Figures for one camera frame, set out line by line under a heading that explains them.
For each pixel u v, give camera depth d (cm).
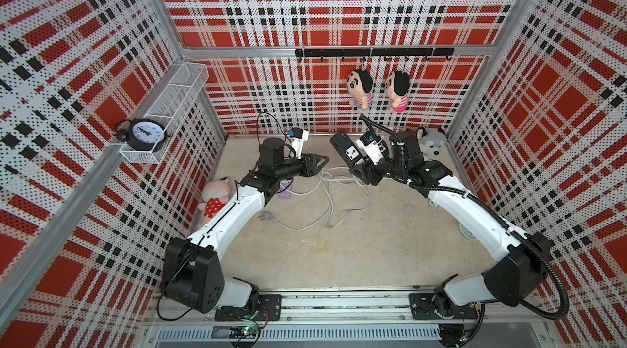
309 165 69
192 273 41
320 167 73
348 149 73
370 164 66
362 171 68
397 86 93
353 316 73
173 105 81
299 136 70
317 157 73
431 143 93
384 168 65
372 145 65
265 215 91
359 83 91
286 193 98
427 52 88
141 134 63
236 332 72
